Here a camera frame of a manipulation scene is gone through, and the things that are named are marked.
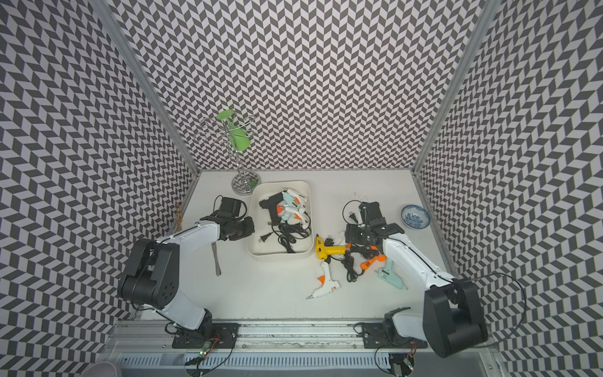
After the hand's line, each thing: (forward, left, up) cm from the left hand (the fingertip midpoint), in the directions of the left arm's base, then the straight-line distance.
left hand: (252, 229), depth 94 cm
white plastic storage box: (-8, -8, -3) cm, 11 cm away
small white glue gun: (+17, -15, 0) cm, 22 cm away
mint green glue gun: (+7, -13, 0) cm, 15 cm away
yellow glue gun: (-10, -28, +1) cm, 30 cm away
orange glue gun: (-14, -45, -2) cm, 47 cm away
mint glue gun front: (-17, -52, -2) cm, 54 cm away
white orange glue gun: (-21, -30, -2) cm, 37 cm away
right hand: (-7, -40, +5) cm, 41 cm away
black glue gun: (+13, -7, +1) cm, 14 cm away
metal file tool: (-16, +11, -3) cm, 19 cm away
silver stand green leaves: (+28, +7, +27) cm, 40 cm away
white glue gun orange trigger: (+7, -18, 0) cm, 19 cm away
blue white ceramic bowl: (+6, -68, -1) cm, 69 cm away
